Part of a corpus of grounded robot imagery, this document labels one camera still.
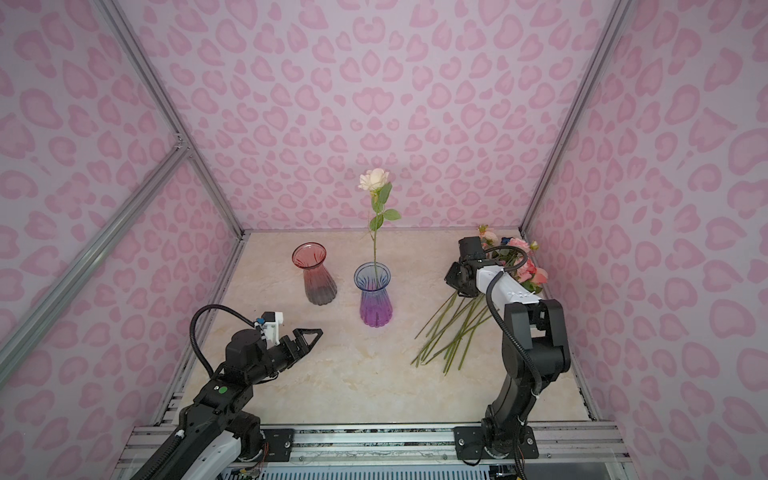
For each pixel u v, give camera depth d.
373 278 0.85
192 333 0.60
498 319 0.48
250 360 0.63
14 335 0.51
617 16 0.69
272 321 0.75
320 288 0.93
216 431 0.55
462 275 0.73
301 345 0.70
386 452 0.72
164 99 0.82
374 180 0.75
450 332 0.93
